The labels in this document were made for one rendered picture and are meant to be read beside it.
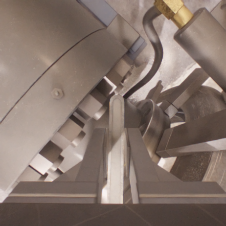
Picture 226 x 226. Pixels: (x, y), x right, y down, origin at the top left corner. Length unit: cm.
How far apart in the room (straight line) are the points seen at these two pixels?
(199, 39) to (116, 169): 29
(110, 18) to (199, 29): 61
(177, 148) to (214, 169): 8
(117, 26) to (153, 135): 61
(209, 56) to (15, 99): 37
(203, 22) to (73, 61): 25
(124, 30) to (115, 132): 77
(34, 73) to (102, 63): 14
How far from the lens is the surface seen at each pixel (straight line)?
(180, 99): 58
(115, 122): 15
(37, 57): 34
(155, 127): 46
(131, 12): 118
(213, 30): 39
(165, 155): 44
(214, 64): 40
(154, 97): 79
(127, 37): 89
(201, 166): 36
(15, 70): 34
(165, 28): 119
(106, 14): 93
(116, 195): 19
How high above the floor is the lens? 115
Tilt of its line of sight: 72 degrees down
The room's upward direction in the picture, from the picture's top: 169 degrees counter-clockwise
